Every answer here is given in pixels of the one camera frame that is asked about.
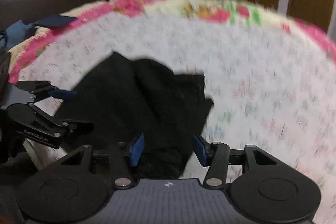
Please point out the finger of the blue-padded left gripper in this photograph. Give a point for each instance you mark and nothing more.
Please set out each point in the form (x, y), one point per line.
(62, 94)

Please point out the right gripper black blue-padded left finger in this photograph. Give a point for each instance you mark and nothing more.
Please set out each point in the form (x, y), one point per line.
(136, 149)

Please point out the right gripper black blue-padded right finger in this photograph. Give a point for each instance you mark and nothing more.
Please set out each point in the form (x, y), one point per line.
(202, 150)

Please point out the black pants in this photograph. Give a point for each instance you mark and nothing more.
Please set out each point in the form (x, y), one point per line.
(120, 99)

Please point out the dark blue cloth item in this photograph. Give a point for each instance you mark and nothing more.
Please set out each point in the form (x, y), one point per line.
(55, 21)

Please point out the blue garment at bedside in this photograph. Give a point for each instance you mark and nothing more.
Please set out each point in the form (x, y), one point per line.
(15, 34)

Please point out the white floral bed sheet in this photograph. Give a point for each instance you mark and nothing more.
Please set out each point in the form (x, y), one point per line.
(269, 88)

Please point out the pink strawberry cartoon quilt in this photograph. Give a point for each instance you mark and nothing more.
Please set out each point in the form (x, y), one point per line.
(218, 11)

